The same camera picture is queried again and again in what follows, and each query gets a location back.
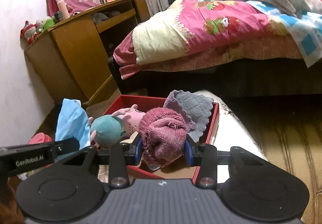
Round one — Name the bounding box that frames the red cardboard box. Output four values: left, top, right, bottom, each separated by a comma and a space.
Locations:
95, 94, 220, 185

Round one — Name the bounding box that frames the light blue cloth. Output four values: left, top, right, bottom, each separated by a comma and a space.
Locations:
55, 99, 91, 149

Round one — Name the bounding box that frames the floral white tablecloth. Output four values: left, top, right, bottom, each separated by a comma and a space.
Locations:
104, 90, 266, 181

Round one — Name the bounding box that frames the pink lid drink cup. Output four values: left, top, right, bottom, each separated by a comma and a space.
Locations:
28, 132, 52, 145

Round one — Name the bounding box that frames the pink knitted hat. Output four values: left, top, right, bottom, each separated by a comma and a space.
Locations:
139, 107, 187, 167

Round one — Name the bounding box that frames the cream plush toy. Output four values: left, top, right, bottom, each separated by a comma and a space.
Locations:
121, 131, 139, 144

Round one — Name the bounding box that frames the pink cylinder bottle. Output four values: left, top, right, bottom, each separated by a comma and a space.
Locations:
57, 0, 70, 20

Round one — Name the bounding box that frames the pink pig plush toy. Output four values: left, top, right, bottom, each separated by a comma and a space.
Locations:
89, 104, 145, 148

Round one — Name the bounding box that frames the green plush toy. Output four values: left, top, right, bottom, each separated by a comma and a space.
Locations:
41, 18, 56, 32

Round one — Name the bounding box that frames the blue white patterned sheet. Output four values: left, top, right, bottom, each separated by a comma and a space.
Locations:
247, 1, 321, 68

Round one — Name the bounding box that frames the purple plush towel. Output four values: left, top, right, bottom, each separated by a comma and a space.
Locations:
163, 90, 213, 143

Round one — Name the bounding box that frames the wooden corner cabinet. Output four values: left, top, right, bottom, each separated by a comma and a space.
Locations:
25, 0, 150, 106

